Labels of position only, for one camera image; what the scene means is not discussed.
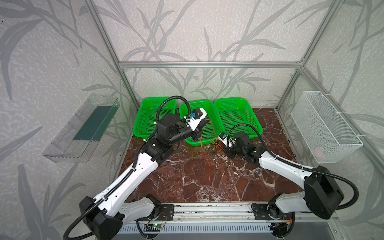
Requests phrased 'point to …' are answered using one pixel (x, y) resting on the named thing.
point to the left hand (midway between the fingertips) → (209, 115)
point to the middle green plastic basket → (209, 107)
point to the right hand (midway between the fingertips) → (225, 140)
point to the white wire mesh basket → (328, 137)
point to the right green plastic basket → (233, 115)
